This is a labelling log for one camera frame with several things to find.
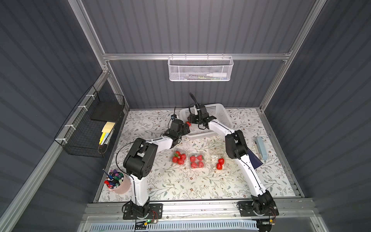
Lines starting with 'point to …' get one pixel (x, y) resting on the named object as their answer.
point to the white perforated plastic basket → (218, 110)
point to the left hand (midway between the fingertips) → (188, 127)
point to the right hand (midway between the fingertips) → (191, 117)
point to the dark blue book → (255, 161)
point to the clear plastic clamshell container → (196, 161)
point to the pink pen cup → (117, 181)
